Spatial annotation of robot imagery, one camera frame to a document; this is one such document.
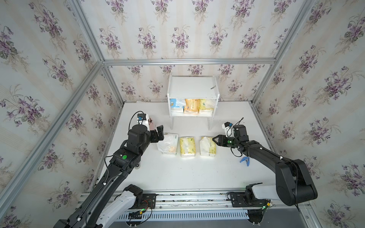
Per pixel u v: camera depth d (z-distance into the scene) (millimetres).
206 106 914
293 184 424
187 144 904
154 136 626
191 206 727
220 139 794
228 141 769
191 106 924
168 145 898
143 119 587
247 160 861
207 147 898
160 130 638
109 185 429
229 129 781
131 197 603
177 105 902
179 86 829
